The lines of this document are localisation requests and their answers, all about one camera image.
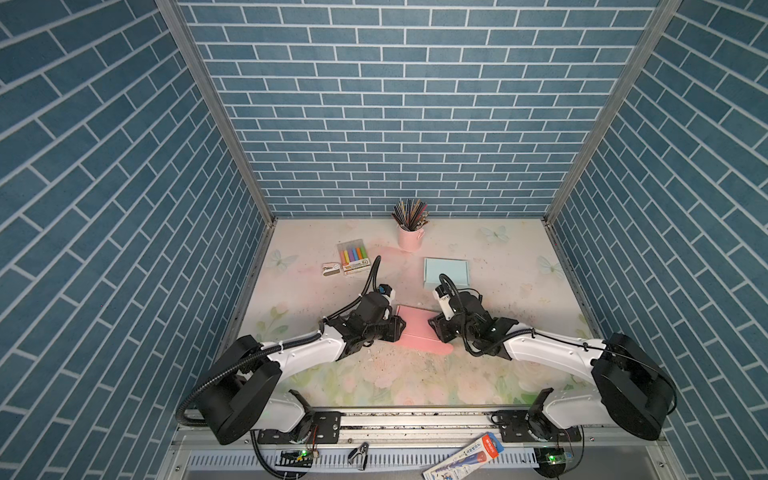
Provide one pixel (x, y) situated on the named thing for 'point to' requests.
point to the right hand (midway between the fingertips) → (431, 316)
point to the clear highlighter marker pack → (353, 256)
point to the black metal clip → (362, 449)
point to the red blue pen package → (465, 460)
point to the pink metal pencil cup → (410, 240)
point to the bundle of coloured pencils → (411, 214)
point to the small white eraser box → (331, 268)
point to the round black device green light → (551, 461)
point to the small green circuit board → (294, 458)
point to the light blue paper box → (457, 269)
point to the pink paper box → (418, 333)
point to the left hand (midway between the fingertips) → (401, 325)
